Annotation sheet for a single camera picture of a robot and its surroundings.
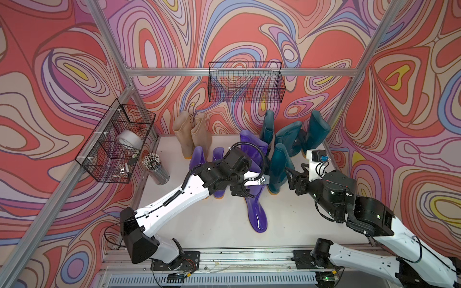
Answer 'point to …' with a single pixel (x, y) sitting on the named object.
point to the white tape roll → (131, 138)
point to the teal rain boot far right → (318, 131)
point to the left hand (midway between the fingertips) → (250, 174)
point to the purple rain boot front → (257, 216)
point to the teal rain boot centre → (287, 137)
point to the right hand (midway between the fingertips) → (293, 172)
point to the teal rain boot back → (268, 130)
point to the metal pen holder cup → (152, 163)
